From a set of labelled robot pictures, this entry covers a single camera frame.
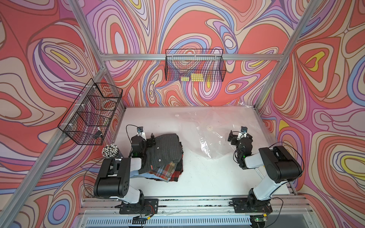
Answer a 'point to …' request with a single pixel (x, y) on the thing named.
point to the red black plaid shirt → (178, 171)
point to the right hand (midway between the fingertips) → (238, 134)
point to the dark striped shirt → (167, 148)
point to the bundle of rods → (111, 150)
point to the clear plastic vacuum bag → (209, 128)
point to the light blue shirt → (134, 174)
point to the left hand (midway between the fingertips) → (147, 134)
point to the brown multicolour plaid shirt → (164, 172)
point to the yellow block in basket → (195, 77)
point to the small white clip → (177, 115)
